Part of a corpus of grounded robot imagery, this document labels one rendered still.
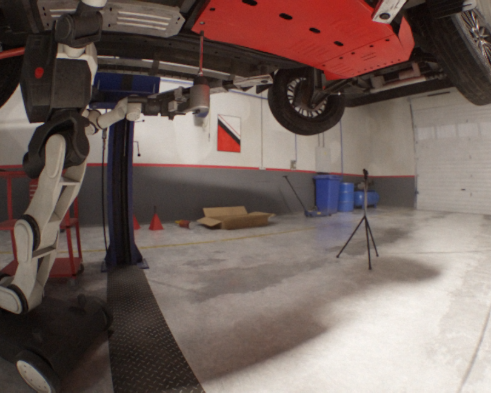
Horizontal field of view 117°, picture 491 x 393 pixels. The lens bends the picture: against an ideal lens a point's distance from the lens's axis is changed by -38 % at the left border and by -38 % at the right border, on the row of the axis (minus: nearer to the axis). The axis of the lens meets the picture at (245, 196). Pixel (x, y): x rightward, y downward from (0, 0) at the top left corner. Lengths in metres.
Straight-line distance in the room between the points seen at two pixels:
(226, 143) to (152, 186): 1.90
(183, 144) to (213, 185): 1.11
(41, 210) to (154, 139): 4.17
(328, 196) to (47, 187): 6.25
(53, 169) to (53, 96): 0.24
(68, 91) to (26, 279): 0.74
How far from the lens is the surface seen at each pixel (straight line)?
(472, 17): 1.92
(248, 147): 5.72
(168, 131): 5.05
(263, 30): 1.42
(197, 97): 1.10
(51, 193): 0.88
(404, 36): 1.63
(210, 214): 4.87
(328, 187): 6.52
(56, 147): 0.87
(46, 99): 0.91
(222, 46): 1.65
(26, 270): 1.07
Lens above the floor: 0.75
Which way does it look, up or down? 2 degrees down
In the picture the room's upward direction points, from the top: straight up
